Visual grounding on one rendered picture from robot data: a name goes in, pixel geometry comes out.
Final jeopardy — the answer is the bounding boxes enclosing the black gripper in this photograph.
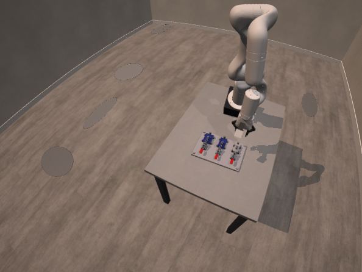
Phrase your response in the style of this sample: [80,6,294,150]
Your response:
[232,113,255,137]

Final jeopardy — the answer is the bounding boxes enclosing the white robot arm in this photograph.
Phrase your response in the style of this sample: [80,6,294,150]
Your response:
[228,4,278,120]

